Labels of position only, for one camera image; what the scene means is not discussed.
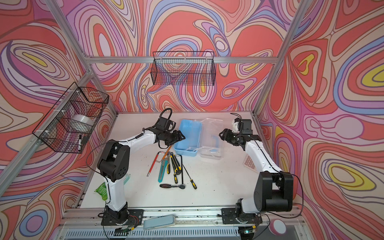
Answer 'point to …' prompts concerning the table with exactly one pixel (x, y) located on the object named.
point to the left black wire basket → (70, 124)
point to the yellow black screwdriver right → (191, 180)
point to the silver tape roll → (83, 118)
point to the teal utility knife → (163, 167)
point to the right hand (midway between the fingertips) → (224, 138)
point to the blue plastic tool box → (203, 138)
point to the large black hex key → (182, 169)
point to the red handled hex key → (154, 161)
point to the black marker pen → (80, 143)
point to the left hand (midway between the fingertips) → (184, 138)
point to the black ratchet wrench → (182, 186)
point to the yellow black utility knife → (177, 167)
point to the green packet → (102, 190)
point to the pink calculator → (249, 162)
